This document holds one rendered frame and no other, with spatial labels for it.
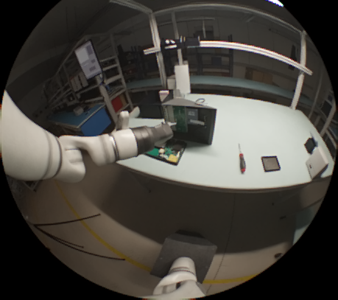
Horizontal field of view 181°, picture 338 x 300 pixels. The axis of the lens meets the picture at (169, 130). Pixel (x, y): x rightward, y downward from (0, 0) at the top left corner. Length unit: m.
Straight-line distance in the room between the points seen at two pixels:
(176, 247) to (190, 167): 0.40
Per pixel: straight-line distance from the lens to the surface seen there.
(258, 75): 3.88
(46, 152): 0.15
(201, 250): 0.59
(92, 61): 1.56
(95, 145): 0.24
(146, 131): 0.27
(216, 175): 0.47
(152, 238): 1.49
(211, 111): 0.45
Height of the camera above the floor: 1.41
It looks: 39 degrees down
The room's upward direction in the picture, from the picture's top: 11 degrees counter-clockwise
